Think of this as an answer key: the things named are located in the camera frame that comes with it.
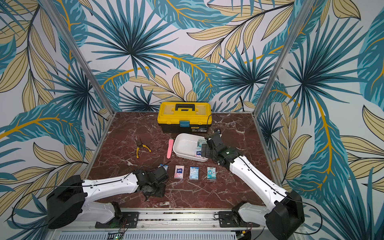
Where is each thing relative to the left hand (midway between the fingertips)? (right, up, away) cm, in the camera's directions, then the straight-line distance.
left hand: (159, 195), depth 81 cm
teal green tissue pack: (+23, +27, +16) cm, 39 cm away
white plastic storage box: (+12, +24, +20) cm, 33 cm away
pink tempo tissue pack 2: (+21, +20, +14) cm, 32 cm away
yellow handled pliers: (-18, +25, +20) cm, 37 cm away
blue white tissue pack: (+19, +10, +6) cm, 22 cm away
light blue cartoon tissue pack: (+1, +12, +12) cm, 17 cm away
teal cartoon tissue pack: (+29, +10, +7) cm, 31 cm away
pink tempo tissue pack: (+10, +10, +7) cm, 16 cm away
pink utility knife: (+3, +23, +18) cm, 29 cm away
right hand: (+28, +25, 0) cm, 38 cm away
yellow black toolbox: (+13, +43, +14) cm, 47 cm away
